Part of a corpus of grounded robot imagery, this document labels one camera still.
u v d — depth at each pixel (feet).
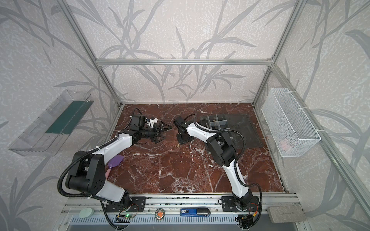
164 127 2.53
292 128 2.02
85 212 2.31
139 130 2.32
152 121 2.79
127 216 2.32
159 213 2.32
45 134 2.11
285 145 2.41
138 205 2.38
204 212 2.23
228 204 2.40
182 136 2.78
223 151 1.81
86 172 1.46
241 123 3.54
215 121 3.52
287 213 2.25
